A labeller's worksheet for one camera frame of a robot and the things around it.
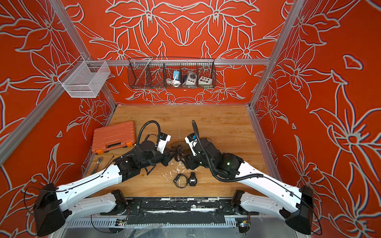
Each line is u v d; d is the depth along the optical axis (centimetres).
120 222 71
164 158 65
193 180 76
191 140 60
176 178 79
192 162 60
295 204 39
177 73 84
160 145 66
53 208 38
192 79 90
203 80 95
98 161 88
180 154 71
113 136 96
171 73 100
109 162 89
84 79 89
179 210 73
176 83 85
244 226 69
